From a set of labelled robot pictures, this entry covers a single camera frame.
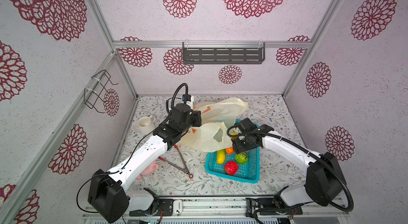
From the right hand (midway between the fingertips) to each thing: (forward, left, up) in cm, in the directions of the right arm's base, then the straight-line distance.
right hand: (239, 144), depth 85 cm
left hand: (+7, +21, +17) cm, 28 cm away
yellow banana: (-4, +5, +18) cm, 19 cm away
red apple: (-12, +5, -2) cm, 13 cm away
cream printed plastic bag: (-4, +14, +16) cm, 21 cm away
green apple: (-6, -1, -3) cm, 7 cm away
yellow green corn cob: (-4, +10, -5) cm, 12 cm away
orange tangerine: (-2, +5, -4) cm, 6 cm away
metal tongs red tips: (-13, +28, -6) cm, 32 cm away
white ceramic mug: (+13, +55, -1) cm, 56 cm away
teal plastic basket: (-8, +14, -9) cm, 19 cm away
